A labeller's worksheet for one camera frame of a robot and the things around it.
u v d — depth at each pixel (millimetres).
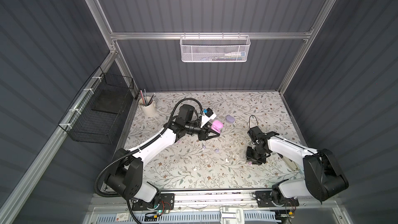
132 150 456
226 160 866
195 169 831
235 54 911
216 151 898
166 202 727
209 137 710
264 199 734
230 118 1055
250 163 847
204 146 915
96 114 734
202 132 679
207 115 680
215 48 1114
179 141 937
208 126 738
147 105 991
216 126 752
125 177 426
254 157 757
